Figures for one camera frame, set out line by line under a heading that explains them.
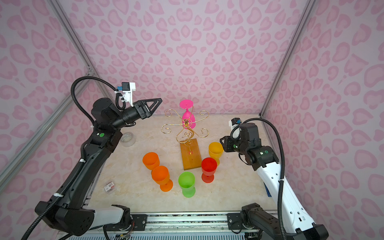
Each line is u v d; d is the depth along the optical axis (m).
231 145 0.63
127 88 0.54
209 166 0.80
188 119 0.86
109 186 0.82
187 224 0.74
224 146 0.68
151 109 0.56
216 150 0.86
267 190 0.82
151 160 0.80
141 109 0.54
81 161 0.43
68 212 0.37
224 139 0.68
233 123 0.63
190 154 0.97
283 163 0.45
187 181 0.79
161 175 0.80
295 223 0.37
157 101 0.57
